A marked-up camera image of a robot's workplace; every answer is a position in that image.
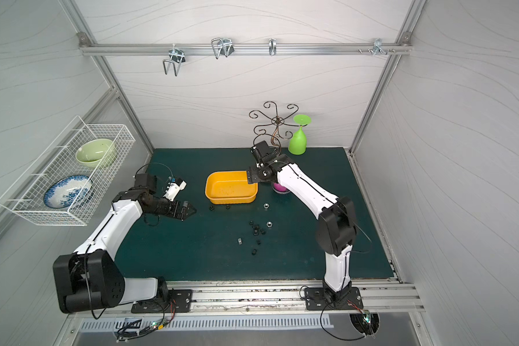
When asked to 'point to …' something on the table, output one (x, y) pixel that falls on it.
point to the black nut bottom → (254, 251)
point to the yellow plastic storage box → (230, 187)
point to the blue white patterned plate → (68, 191)
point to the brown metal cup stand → (273, 131)
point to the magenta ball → (279, 187)
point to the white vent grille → (209, 324)
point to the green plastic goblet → (297, 144)
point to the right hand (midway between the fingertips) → (257, 173)
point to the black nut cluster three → (255, 232)
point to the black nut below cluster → (258, 241)
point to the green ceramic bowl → (96, 153)
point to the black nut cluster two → (256, 227)
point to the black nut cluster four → (262, 232)
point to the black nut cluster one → (251, 222)
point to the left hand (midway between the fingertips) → (186, 209)
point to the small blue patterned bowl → (279, 191)
